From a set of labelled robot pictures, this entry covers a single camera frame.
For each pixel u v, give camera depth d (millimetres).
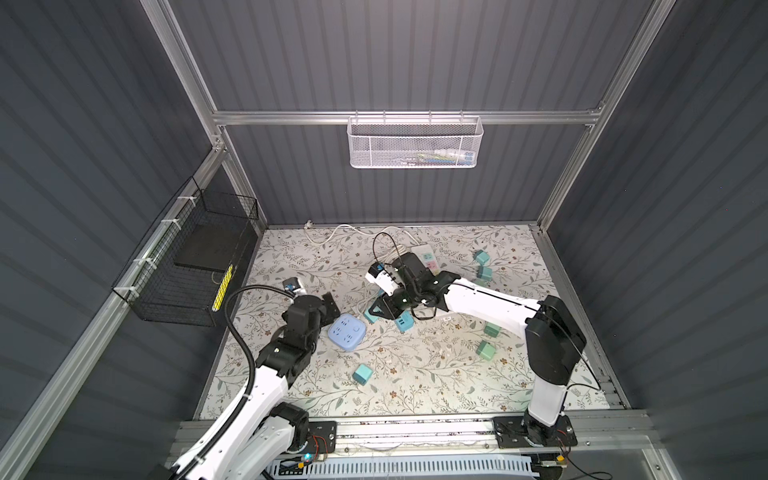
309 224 1233
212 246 742
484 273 1047
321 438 724
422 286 665
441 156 917
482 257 1088
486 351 855
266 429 595
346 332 891
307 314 577
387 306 722
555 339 474
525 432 667
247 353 534
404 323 913
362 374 811
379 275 752
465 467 771
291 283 678
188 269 725
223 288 694
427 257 1079
